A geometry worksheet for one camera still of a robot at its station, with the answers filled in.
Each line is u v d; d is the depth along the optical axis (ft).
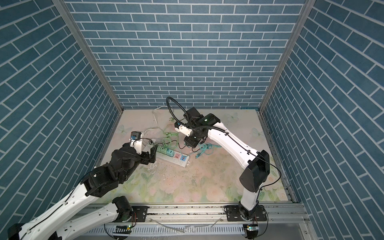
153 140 2.99
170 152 2.91
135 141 1.81
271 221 2.37
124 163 1.55
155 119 3.67
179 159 2.98
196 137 2.12
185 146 3.24
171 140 3.16
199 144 2.27
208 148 3.15
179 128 2.27
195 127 1.86
